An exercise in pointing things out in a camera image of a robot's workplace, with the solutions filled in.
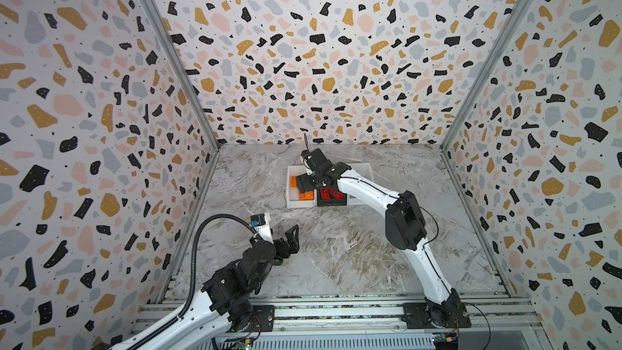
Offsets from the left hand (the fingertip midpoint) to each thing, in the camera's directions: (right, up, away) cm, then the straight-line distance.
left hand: (292, 226), depth 75 cm
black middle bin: (+12, +4, +23) cm, 27 cm away
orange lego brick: (+3, +7, +25) cm, 26 cm away
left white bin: (-3, +5, +26) cm, 27 cm away
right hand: (+1, +15, +19) cm, 24 cm away
